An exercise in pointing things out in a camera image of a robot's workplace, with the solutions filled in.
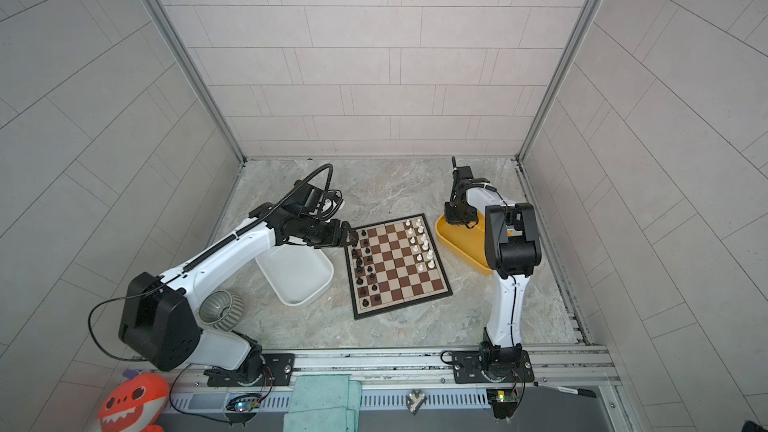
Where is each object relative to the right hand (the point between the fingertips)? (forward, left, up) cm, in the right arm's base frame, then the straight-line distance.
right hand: (453, 217), depth 101 cm
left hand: (-15, +30, +16) cm, 38 cm away
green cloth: (-49, +39, +2) cm, 63 cm away
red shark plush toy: (-48, +75, +11) cm, 90 cm away
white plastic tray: (-18, +50, +2) cm, 53 cm away
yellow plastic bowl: (-13, -1, +5) cm, 14 cm away
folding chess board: (-17, +21, +3) cm, 27 cm away
